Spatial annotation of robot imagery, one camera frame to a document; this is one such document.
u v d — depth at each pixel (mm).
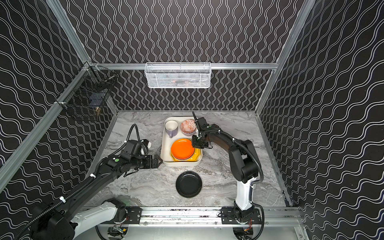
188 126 1063
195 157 942
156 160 727
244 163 505
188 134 1002
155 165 707
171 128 1063
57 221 379
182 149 958
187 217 758
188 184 840
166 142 1022
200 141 801
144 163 703
